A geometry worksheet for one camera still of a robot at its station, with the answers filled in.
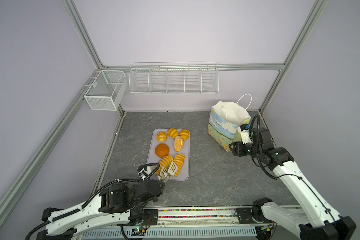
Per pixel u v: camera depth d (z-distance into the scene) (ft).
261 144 1.81
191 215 2.47
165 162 2.91
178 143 3.16
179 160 2.93
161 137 3.31
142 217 2.14
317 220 1.27
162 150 3.08
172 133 3.36
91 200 1.50
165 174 2.42
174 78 3.27
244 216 2.42
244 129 2.19
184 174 2.86
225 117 3.11
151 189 1.61
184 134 3.35
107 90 3.10
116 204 1.45
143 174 1.99
